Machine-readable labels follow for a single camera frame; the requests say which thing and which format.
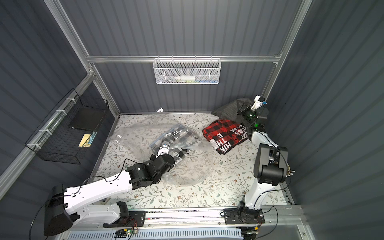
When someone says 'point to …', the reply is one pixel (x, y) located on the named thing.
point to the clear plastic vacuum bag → (147, 135)
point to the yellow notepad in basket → (84, 141)
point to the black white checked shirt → (180, 142)
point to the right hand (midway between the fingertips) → (235, 100)
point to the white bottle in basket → (186, 77)
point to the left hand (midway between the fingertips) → (166, 155)
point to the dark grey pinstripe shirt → (229, 111)
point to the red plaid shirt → (225, 134)
